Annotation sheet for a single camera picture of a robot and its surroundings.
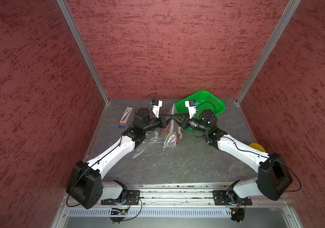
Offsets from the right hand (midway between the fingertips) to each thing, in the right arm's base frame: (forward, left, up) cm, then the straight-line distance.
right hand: (172, 118), depth 75 cm
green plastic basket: (+37, -29, -25) cm, 54 cm away
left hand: (-1, 0, 0) cm, 1 cm away
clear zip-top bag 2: (+4, +11, -25) cm, 28 cm away
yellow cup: (-9, -51, -19) cm, 56 cm away
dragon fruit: (-9, 0, -8) cm, 12 cm away
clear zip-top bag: (-5, 0, -2) cm, 5 cm away
